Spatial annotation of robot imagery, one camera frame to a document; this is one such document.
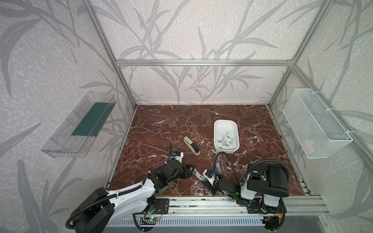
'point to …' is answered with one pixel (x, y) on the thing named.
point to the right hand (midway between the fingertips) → (202, 175)
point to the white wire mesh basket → (320, 130)
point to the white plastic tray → (226, 138)
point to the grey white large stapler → (194, 148)
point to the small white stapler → (201, 177)
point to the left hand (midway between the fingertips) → (193, 164)
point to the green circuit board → (151, 219)
